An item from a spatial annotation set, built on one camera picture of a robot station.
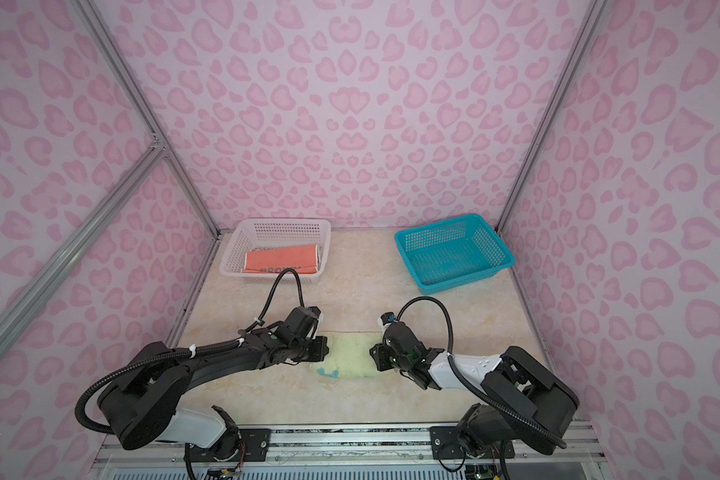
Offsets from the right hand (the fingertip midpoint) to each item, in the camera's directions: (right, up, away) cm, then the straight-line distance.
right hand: (371, 350), depth 86 cm
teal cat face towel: (-6, -2, 0) cm, 6 cm away
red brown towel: (-24, +26, +18) cm, 40 cm away
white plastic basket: (-46, +35, +24) cm, 63 cm away
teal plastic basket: (+31, +28, +27) cm, 50 cm away
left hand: (-10, 0, 0) cm, 10 cm away
